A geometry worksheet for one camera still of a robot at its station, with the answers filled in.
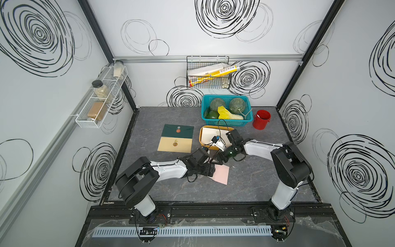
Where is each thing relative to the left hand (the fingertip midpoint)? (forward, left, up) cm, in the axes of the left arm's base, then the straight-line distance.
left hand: (209, 169), depth 88 cm
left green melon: (+45, -5, +10) cm, 47 cm away
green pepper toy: (+36, -3, +8) cm, 37 cm away
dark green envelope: (+28, +21, 0) cm, 35 cm away
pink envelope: (-2, -7, 0) cm, 7 cm away
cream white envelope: (+23, 0, +4) cm, 23 cm away
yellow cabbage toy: (+37, -11, +9) cm, 39 cm away
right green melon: (+44, -20, +10) cm, 49 cm away
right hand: (+5, -2, +3) cm, 6 cm away
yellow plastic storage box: (+7, -2, +12) cm, 15 cm away
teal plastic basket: (+36, -27, +7) cm, 45 cm away
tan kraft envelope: (+17, +22, -1) cm, 28 cm away
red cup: (+32, -35, +9) cm, 48 cm away
